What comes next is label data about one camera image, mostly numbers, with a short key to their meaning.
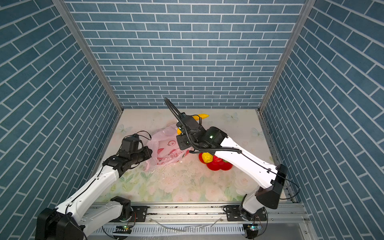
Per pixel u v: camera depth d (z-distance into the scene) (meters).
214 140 0.45
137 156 0.68
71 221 0.38
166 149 0.99
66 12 0.72
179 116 0.59
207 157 0.87
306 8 0.72
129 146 0.62
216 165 0.88
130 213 0.72
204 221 0.72
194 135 0.48
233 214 0.74
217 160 0.89
